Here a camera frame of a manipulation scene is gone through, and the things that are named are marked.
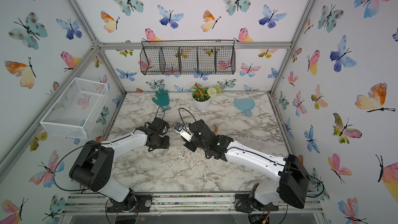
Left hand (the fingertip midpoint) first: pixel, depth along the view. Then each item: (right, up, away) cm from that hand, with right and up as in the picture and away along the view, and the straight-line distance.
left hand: (168, 142), depth 92 cm
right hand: (+13, +9, -18) cm, 24 cm away
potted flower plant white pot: (+20, +29, +6) cm, 35 cm away
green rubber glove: (-10, +28, +25) cm, 39 cm away
